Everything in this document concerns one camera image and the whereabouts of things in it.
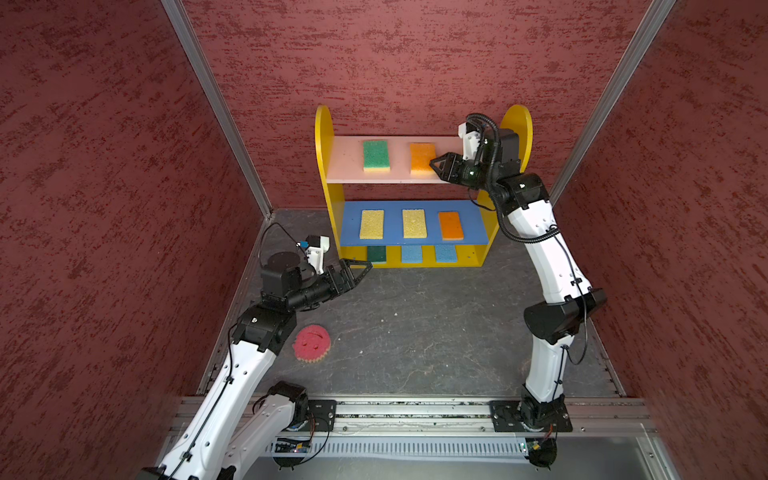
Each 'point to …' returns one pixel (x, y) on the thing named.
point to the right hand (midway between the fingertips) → (434, 168)
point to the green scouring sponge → (377, 254)
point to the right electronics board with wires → (542, 452)
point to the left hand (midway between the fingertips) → (363, 277)
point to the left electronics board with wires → (296, 445)
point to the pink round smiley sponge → (311, 344)
